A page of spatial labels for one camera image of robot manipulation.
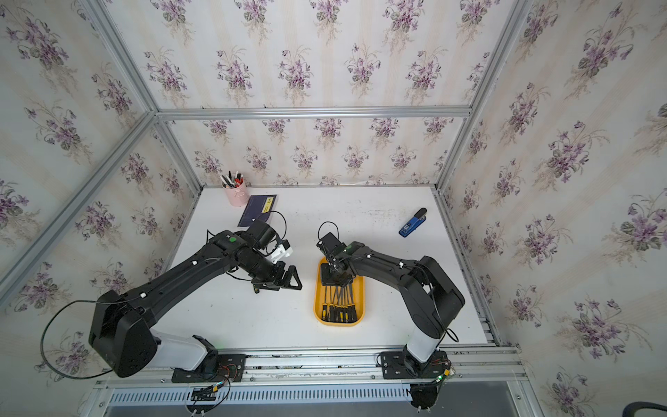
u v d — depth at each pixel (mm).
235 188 1051
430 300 479
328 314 814
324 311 835
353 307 833
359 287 874
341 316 800
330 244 712
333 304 842
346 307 837
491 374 735
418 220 1047
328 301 859
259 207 1114
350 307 837
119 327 395
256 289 881
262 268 663
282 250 741
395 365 721
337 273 765
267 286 675
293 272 689
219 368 719
